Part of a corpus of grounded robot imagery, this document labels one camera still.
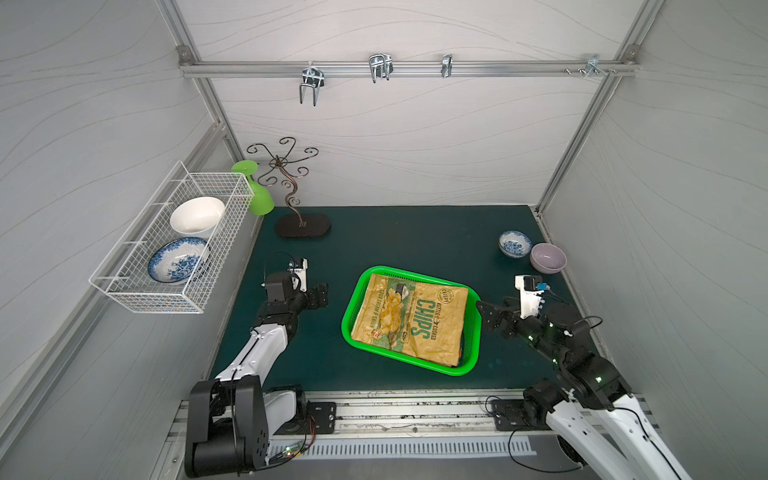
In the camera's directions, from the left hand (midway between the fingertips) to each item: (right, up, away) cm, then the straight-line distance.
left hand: (312, 284), depth 88 cm
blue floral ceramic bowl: (+69, +11, +19) cm, 73 cm away
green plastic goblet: (-18, +25, +7) cm, 32 cm away
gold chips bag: (+33, -9, -8) cm, 35 cm away
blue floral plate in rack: (-24, +9, -24) cm, 35 cm away
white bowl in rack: (-24, +19, -17) cm, 35 cm away
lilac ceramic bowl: (+79, +7, +15) cm, 81 cm away
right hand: (+49, -1, -17) cm, 52 cm away
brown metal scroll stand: (-9, +18, +26) cm, 33 cm away
